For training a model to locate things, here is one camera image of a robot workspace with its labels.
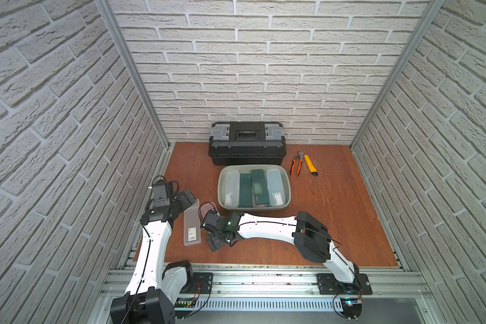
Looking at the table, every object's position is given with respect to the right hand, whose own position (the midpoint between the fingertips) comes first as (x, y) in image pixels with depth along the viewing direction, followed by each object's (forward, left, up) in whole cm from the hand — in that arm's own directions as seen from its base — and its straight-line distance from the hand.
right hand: (221, 238), depth 83 cm
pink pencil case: (+16, +8, -1) cm, 18 cm away
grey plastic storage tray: (+27, -32, +2) cm, 42 cm away
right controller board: (-27, -47, -2) cm, 54 cm away
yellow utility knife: (+34, -49, -1) cm, 60 cm away
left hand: (+14, +14, +13) cm, 24 cm away
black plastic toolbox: (+41, -14, +15) cm, 46 cm away
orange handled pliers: (+45, -44, -1) cm, 63 cm away
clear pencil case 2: (+22, -26, +2) cm, 34 cm away
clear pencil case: (+23, -5, +1) cm, 24 cm away
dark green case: (+22, -11, 0) cm, 25 cm away
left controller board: (-21, +13, -4) cm, 25 cm away
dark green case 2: (+23, -19, +2) cm, 30 cm away
